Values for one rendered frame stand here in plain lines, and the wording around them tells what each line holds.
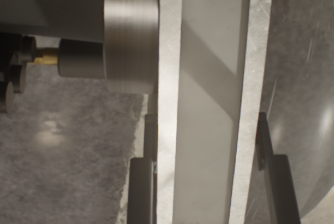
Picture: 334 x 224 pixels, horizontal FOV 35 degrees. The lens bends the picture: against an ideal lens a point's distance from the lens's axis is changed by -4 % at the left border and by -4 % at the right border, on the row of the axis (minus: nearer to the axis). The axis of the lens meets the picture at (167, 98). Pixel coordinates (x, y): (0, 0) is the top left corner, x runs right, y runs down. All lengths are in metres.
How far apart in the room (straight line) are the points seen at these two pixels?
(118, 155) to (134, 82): 1.37
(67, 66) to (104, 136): 0.87
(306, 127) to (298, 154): 0.02
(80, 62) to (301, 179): 0.67
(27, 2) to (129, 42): 0.12
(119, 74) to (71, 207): 1.70
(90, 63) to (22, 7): 0.44
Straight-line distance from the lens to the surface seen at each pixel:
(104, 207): 2.18
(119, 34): 0.48
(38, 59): 1.02
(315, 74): 0.31
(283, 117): 0.32
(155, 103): 0.56
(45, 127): 1.84
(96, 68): 0.98
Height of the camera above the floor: 1.19
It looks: 45 degrees down
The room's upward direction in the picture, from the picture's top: 180 degrees counter-clockwise
